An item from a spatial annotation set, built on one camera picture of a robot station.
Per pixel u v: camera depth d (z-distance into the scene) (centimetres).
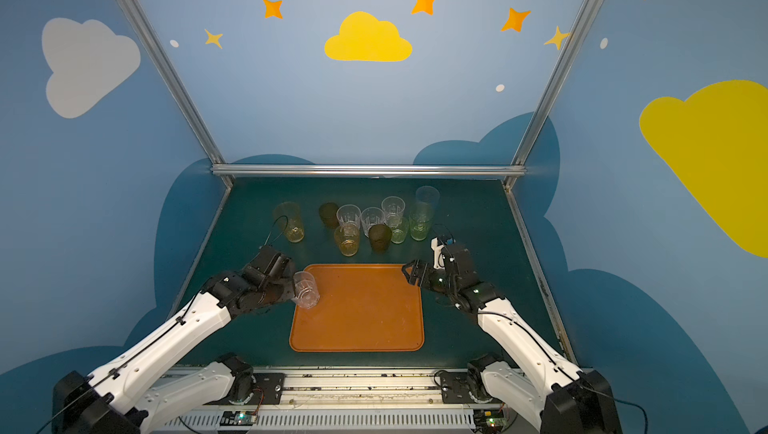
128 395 40
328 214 102
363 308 89
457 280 63
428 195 103
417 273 73
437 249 77
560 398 40
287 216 98
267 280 61
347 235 103
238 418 70
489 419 71
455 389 74
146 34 79
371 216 104
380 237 101
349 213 105
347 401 73
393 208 108
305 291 86
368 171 123
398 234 103
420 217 103
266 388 75
